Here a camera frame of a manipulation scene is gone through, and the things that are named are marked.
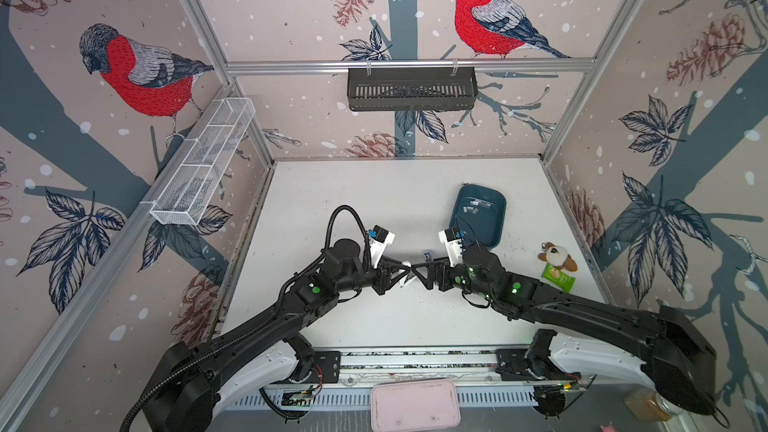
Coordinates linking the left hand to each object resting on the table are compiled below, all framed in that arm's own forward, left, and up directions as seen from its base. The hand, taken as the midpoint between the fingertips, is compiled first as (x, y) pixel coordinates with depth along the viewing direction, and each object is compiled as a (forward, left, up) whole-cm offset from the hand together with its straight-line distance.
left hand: (406, 271), depth 71 cm
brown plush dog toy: (+11, -48, -15) cm, 52 cm away
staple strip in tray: (+30, -26, -18) cm, 44 cm away
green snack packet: (+5, -47, -17) cm, 50 cm away
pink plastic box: (-25, -2, -17) cm, 30 cm away
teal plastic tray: (+29, -28, -18) cm, 44 cm away
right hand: (+3, -4, -5) cm, 7 cm away
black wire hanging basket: (+63, -4, +11) cm, 64 cm away
